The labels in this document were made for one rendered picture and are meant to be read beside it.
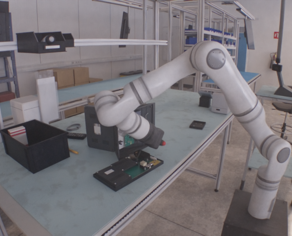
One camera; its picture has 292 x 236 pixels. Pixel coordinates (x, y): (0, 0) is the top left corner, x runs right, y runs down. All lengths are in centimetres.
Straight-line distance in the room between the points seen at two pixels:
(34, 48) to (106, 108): 60
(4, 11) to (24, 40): 143
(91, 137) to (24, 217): 50
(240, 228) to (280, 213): 20
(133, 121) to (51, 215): 38
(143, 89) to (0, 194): 62
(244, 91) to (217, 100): 98
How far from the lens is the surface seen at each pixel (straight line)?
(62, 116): 303
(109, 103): 59
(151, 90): 58
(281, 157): 83
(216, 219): 217
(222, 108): 163
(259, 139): 83
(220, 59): 60
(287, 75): 726
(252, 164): 249
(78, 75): 463
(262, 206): 93
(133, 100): 58
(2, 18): 255
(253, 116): 70
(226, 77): 62
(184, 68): 64
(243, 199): 105
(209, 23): 408
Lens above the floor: 147
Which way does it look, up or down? 19 degrees down
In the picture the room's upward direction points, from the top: straight up
